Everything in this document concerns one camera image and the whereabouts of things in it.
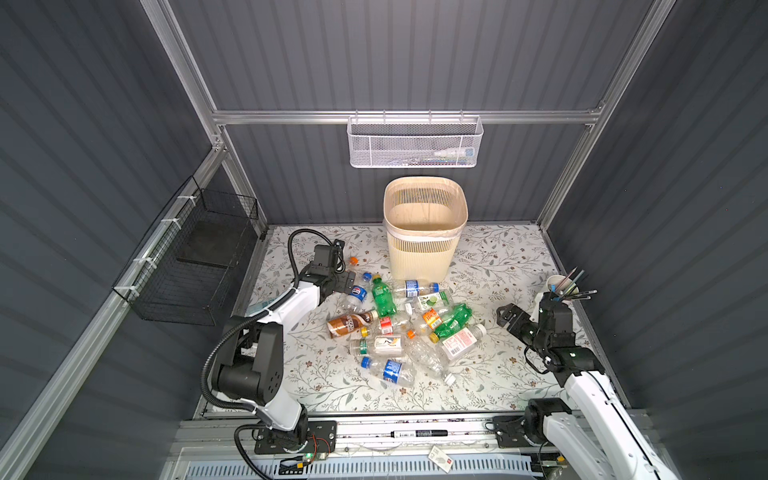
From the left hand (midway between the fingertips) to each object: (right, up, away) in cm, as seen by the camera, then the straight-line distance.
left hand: (333, 272), depth 94 cm
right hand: (+52, -12, -12) cm, 55 cm away
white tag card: (+30, -42, -24) cm, 57 cm away
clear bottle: (+29, -24, -7) cm, 39 cm away
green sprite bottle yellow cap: (+16, -9, +3) cm, 18 cm away
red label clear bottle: (+17, -15, -7) cm, 24 cm away
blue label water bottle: (+26, -5, +3) cm, 27 cm away
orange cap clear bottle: (+5, +3, +13) cm, 14 cm away
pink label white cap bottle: (+39, -19, -9) cm, 44 cm away
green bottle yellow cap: (+40, -13, -2) cm, 42 cm away
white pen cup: (+71, -4, -2) cm, 71 cm away
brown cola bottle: (+5, -15, -6) cm, 17 cm away
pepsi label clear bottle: (+6, -10, +2) cm, 12 cm away
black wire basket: (-34, +2, -21) cm, 39 cm away
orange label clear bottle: (+30, -14, -7) cm, 34 cm away
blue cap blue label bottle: (+18, -25, -15) cm, 35 cm away
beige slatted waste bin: (+30, +19, +11) cm, 37 cm away
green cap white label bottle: (+16, -20, -11) cm, 28 cm away
